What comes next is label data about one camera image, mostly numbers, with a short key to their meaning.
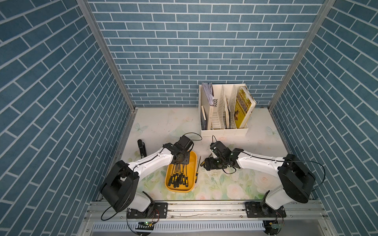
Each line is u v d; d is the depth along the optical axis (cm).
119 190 42
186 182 82
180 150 66
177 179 82
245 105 94
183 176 84
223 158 67
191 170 87
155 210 73
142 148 93
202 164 89
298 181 44
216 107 115
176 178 82
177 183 82
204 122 92
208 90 89
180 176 83
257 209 73
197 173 86
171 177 84
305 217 72
